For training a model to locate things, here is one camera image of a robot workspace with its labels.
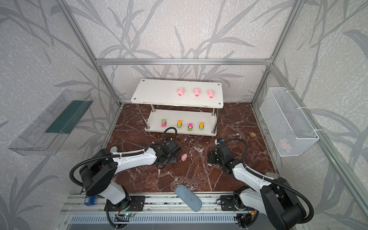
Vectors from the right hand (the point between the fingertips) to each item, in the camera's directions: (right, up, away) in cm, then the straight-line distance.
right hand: (211, 149), depth 90 cm
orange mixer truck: (-6, +14, +6) cm, 17 cm away
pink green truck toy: (-31, +16, +7) cm, 36 cm away
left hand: (-23, -3, -1) cm, 23 cm away
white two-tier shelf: (-19, +26, -16) cm, 36 cm away
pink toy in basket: (+36, +7, -15) cm, 40 cm away
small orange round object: (+31, +8, +11) cm, 34 cm away
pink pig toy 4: (-2, +33, -15) cm, 36 cm away
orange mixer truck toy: (-21, +16, +6) cm, 27 cm away
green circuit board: (-44, -28, -19) cm, 56 cm away
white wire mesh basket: (+31, +15, -28) cm, 45 cm away
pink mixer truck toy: (-13, +14, +6) cm, 20 cm away
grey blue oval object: (-13, -21, -18) cm, 30 cm away
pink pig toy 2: (-17, -5, -1) cm, 18 cm away
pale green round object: (-63, 0, +2) cm, 63 cm away
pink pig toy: (-18, +35, -13) cm, 41 cm away
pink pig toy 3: (-9, +34, -14) cm, 38 cm away
